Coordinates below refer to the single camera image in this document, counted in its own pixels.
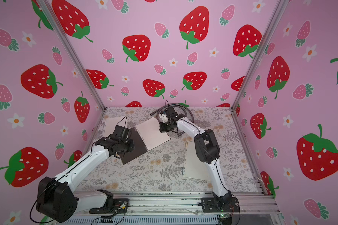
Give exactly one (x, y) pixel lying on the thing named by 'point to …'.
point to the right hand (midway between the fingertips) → (162, 128)
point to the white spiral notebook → (194, 167)
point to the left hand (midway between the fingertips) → (135, 146)
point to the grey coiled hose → (179, 105)
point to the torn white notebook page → (111, 123)
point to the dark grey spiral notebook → (147, 136)
